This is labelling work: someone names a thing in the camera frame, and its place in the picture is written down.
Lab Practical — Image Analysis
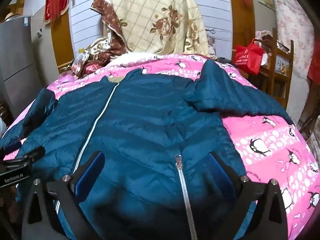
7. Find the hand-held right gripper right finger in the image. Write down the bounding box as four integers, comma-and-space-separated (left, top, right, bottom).
210, 151, 297, 240

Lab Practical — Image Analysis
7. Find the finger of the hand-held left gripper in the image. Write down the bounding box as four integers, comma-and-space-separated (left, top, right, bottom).
3, 146, 46, 167

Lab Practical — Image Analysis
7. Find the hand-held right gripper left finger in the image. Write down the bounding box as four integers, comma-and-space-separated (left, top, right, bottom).
21, 151, 106, 240

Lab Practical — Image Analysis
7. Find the teal puffer jacket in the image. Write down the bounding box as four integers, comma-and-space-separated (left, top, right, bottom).
0, 60, 296, 240

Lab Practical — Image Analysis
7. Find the pink penguin print blanket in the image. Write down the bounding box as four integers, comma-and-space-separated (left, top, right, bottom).
0, 53, 320, 240

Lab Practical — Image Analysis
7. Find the grey refrigerator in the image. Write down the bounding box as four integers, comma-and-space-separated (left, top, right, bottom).
0, 14, 51, 128

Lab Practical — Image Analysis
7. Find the clear plastic wrapper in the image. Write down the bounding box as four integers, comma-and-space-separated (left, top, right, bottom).
72, 52, 93, 73

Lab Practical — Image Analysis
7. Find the wooden chair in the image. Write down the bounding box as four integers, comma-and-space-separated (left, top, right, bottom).
257, 27, 295, 106

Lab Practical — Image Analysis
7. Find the red shopping bag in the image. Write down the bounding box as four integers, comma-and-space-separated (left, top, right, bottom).
232, 39, 265, 76

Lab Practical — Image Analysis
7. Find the red hanging cloth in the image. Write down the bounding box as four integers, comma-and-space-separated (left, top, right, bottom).
307, 54, 320, 83

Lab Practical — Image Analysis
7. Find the straw hat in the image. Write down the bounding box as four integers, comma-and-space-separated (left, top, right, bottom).
2, 12, 21, 22

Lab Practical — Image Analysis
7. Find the brown floral cloth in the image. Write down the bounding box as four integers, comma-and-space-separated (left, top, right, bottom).
72, 0, 128, 78

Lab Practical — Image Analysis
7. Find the red tasselled hanging decoration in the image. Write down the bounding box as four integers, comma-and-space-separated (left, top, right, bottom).
44, 0, 75, 25

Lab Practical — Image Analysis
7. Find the pink floral curtain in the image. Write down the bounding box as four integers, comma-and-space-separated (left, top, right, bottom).
271, 0, 316, 81

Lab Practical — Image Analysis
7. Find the cream floral quilt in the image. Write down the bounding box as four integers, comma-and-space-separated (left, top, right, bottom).
99, 0, 211, 56

